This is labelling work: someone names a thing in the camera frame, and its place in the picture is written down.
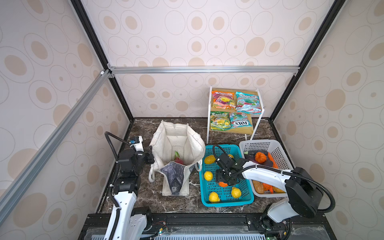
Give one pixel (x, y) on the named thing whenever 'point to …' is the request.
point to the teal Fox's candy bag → (239, 119)
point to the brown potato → (258, 186)
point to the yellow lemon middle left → (208, 175)
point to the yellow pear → (231, 155)
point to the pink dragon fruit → (177, 158)
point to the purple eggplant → (250, 158)
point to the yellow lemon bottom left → (214, 197)
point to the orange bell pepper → (260, 157)
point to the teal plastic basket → (207, 187)
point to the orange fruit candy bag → (224, 100)
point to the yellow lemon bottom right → (236, 192)
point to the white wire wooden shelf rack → (234, 111)
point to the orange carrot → (270, 158)
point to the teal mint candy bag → (247, 103)
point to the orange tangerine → (223, 184)
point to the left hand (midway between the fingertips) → (154, 144)
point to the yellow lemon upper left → (209, 159)
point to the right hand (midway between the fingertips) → (220, 179)
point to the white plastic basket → (272, 147)
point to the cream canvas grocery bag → (167, 138)
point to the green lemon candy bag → (220, 120)
